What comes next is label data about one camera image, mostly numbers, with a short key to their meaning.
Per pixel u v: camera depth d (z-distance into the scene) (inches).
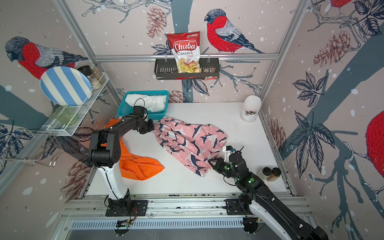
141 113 32.9
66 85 28.5
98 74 33.7
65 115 26.6
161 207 29.5
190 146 34.6
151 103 44.7
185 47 31.4
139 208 28.8
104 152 20.9
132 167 33.5
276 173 30.0
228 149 29.2
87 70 31.5
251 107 41.8
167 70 37.2
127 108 48.0
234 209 28.4
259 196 21.0
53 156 25.0
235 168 23.6
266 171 30.0
